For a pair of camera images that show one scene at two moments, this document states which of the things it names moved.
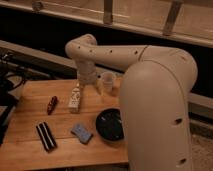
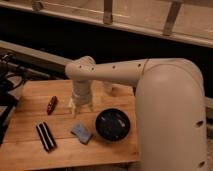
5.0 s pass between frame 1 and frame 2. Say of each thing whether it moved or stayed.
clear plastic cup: stayed
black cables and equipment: stayed
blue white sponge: stayed
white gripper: moved
